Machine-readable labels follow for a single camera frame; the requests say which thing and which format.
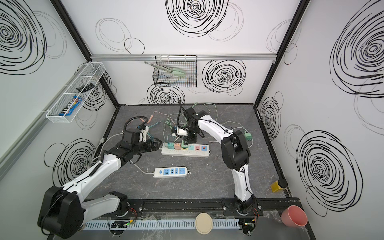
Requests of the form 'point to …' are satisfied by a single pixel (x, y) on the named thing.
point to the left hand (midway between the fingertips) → (157, 142)
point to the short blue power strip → (169, 172)
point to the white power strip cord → (99, 149)
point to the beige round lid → (204, 223)
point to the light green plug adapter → (182, 145)
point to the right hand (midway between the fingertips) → (186, 138)
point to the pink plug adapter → (177, 146)
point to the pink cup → (294, 216)
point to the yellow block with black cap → (275, 186)
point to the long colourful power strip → (192, 150)
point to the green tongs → (175, 71)
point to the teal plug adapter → (171, 145)
